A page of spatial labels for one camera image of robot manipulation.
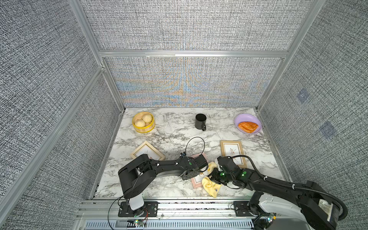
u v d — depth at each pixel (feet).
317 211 1.32
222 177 2.35
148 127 3.38
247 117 3.69
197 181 2.69
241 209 2.39
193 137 2.66
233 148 3.12
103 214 2.40
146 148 3.12
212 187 2.52
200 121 3.38
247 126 3.40
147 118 3.48
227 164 2.14
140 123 3.39
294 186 1.52
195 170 2.09
